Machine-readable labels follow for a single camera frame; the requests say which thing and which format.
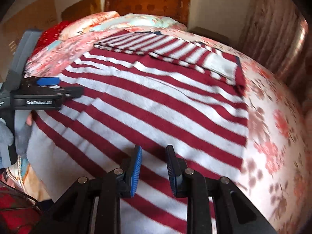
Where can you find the person's left hand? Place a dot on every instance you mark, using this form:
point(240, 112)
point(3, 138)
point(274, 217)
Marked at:
point(6, 132)

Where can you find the light blue floral pillow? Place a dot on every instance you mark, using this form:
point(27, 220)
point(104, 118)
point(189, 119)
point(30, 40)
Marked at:
point(146, 20)

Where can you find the red white striped sweater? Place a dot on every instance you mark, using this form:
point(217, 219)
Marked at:
point(151, 117)

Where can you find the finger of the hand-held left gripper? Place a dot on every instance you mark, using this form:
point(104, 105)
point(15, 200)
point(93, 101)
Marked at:
point(48, 81)
point(70, 91)

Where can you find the pink floral pillow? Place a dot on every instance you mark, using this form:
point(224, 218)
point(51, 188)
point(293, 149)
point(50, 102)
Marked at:
point(85, 26)

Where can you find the bed with pink floral sheet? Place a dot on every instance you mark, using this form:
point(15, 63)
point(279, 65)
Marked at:
point(268, 126)

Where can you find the wooden nightstand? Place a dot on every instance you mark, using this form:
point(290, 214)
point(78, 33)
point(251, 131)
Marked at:
point(209, 35)

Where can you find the small wooden headboard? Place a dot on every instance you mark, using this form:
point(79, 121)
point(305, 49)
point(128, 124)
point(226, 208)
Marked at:
point(81, 7)

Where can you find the red patterned blanket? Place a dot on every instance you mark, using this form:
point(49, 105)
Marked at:
point(53, 33)

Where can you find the dark red patterned cloth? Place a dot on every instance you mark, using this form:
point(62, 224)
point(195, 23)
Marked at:
point(14, 212)

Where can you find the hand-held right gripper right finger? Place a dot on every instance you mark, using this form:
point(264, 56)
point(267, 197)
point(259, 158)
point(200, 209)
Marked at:
point(170, 170)

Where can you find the pink floral curtain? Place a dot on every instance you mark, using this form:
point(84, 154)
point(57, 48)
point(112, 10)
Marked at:
point(273, 34)

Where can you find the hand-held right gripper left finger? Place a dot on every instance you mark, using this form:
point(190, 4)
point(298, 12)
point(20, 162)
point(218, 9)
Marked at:
point(136, 170)

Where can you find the brown cardboard box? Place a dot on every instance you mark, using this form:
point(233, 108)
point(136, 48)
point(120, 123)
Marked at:
point(29, 17)

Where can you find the large wooden headboard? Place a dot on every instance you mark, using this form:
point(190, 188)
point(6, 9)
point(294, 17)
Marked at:
point(148, 2)

